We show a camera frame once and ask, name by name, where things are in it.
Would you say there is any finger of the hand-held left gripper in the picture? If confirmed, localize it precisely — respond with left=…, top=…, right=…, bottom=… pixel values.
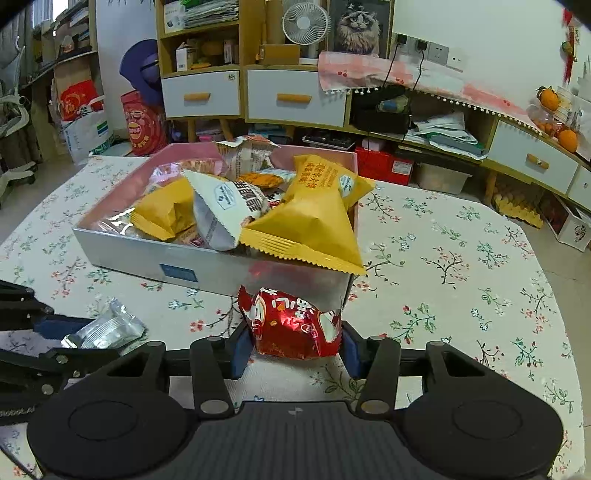
left=0, top=279, right=88, bottom=341
left=0, top=348, right=122, bottom=393

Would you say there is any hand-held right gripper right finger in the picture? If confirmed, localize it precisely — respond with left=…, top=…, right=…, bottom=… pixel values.
left=341, top=320, right=527, bottom=418

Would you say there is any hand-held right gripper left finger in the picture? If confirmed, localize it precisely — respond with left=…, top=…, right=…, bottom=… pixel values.
left=65, top=318, right=254, bottom=420

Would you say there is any silver foil snack packet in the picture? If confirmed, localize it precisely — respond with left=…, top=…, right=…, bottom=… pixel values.
left=61, top=299, right=148, bottom=350

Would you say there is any red foil snack packet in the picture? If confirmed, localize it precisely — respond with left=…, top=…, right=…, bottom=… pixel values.
left=238, top=285, right=343, bottom=361

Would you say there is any silver box with pink lining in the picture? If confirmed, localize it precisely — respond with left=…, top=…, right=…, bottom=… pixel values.
left=73, top=142, right=360, bottom=301

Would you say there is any yellow printed snack packet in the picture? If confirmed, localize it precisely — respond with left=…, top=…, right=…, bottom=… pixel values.
left=241, top=154, right=376, bottom=277

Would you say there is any white triangular nut packet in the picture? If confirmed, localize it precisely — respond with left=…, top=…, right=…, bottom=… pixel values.
left=184, top=170, right=271, bottom=252

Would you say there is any plain yellow snack packet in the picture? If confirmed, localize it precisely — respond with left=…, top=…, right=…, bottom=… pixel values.
left=128, top=178, right=198, bottom=241

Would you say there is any orange and white snack packet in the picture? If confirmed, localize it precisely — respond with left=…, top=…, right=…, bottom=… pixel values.
left=237, top=168, right=297, bottom=190

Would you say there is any clear cracker packet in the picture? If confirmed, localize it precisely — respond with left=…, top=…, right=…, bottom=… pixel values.
left=150, top=158, right=222, bottom=185

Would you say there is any floral tablecloth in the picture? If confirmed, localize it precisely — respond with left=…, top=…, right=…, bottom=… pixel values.
left=0, top=154, right=575, bottom=480

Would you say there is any red box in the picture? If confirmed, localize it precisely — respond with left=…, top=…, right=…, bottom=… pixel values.
left=355, top=147, right=415, bottom=186

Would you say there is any white storage bin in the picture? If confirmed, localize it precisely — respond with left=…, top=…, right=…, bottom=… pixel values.
left=412, top=161, right=472, bottom=195

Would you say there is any white shopping bag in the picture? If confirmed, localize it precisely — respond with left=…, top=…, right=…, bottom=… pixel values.
left=61, top=95, right=115, bottom=166

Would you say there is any grey office chair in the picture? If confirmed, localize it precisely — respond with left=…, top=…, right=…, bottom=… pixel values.
left=0, top=46, right=40, bottom=204

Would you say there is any yellow egg carton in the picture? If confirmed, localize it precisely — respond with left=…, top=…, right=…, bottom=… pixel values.
left=490, top=182, right=546, bottom=229

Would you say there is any red printed bag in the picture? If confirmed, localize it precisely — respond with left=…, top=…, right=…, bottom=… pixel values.
left=121, top=90, right=169, bottom=157

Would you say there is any red gift bag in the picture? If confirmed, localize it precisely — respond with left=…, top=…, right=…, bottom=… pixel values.
left=58, top=78, right=105, bottom=121

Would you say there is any black box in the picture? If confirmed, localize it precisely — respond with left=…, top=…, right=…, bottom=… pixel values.
left=351, top=85, right=413, bottom=136

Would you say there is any loose papers pile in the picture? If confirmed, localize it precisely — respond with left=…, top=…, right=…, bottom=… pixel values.
left=406, top=111, right=489, bottom=160

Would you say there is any white printed box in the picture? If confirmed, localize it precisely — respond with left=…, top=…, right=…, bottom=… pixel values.
left=551, top=198, right=591, bottom=252

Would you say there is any low wooden cabinet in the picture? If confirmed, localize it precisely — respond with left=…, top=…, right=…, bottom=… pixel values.
left=348, top=85, right=591, bottom=217

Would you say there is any wooden shelf cabinet with drawers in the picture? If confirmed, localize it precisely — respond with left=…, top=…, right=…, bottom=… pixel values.
left=156, top=0, right=354, bottom=144

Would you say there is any wooden bookshelf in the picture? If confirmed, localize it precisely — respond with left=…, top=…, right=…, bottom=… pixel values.
left=28, top=0, right=100, bottom=121

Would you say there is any purple hat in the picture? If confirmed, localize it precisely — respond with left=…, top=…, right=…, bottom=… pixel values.
left=119, top=39, right=162, bottom=107

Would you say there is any pink cloth with tassels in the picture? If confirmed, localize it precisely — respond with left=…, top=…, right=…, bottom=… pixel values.
left=318, top=51, right=546, bottom=134

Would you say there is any cardboard box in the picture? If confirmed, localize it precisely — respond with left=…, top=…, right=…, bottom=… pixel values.
left=259, top=44, right=301, bottom=65

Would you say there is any framed cat picture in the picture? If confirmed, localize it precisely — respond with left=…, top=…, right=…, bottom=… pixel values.
left=327, top=0, right=394, bottom=60

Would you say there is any cardboard tube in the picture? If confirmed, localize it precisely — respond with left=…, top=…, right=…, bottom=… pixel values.
left=265, top=0, right=283, bottom=46

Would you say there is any white desk fan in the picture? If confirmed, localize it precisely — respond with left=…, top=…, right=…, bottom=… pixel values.
left=281, top=1, right=331, bottom=65

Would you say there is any stack of newspapers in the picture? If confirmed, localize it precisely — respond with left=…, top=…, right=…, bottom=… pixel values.
left=183, top=0, right=240, bottom=29

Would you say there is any black cable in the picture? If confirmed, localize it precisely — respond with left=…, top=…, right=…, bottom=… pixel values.
left=411, top=48, right=426, bottom=90
left=381, top=41, right=399, bottom=88

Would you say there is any wall socket with plugs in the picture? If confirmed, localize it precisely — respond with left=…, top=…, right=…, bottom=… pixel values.
left=394, top=33, right=430, bottom=54

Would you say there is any red wall ornament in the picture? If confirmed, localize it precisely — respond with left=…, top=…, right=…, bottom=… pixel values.
left=561, top=9, right=581, bottom=81

